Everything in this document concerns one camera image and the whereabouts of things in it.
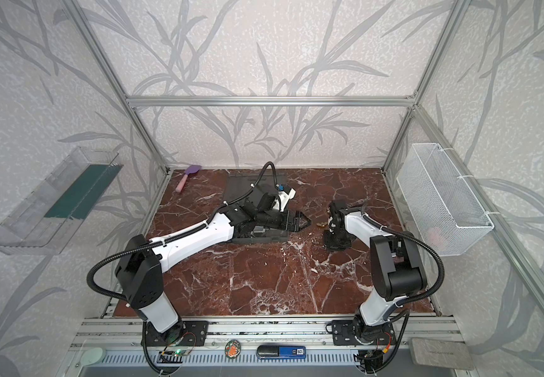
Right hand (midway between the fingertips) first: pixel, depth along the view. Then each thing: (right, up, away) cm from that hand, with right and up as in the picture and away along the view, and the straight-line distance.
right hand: (329, 240), depth 93 cm
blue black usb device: (-19, -26, -26) cm, 42 cm away
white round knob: (-74, -29, -25) cm, 83 cm away
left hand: (-11, +12, -16) cm, 23 cm away
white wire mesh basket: (+26, +14, -31) cm, 42 cm away
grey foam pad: (+32, -28, -25) cm, 49 cm away
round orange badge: (-34, -28, -22) cm, 49 cm away
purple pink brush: (-68, +31, +29) cm, 80 cm away
